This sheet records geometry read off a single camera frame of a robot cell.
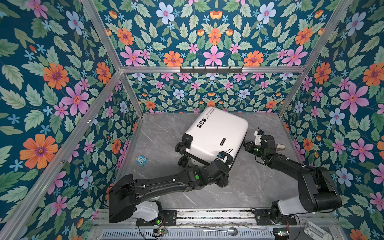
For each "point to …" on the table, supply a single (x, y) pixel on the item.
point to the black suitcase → (215, 130)
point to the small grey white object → (280, 147)
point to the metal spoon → (232, 231)
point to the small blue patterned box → (141, 159)
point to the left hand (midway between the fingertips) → (231, 175)
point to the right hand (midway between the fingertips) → (244, 142)
